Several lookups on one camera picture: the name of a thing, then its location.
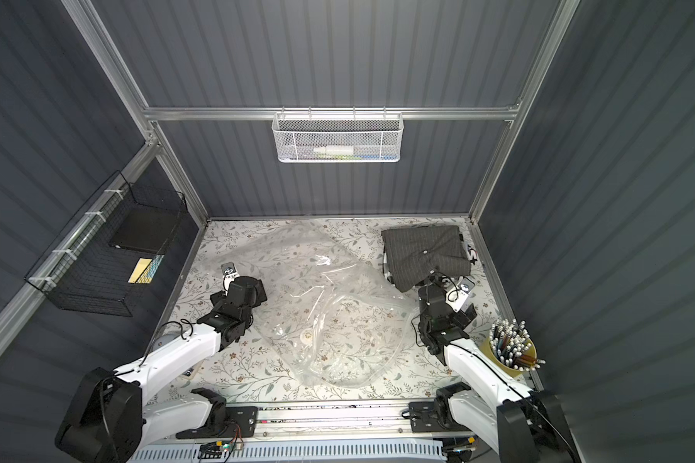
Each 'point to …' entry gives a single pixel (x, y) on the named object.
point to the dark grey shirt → (410, 254)
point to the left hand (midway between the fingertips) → (243, 287)
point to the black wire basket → (102, 261)
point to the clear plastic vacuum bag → (338, 320)
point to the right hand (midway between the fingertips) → (456, 293)
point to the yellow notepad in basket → (142, 273)
